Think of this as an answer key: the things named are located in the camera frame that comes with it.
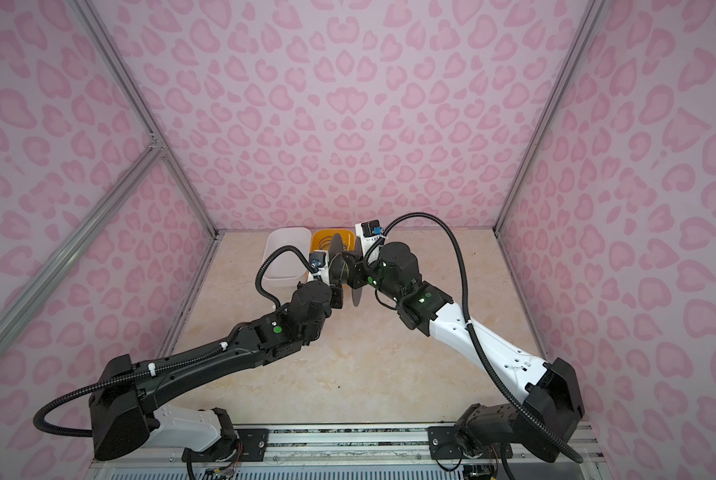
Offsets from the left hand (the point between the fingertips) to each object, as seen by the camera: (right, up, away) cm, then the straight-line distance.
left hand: (335, 270), depth 74 cm
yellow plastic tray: (-10, +10, +39) cm, 41 cm away
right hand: (+3, +5, -4) cm, 7 cm away
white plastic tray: (-21, -1, +34) cm, 40 cm away
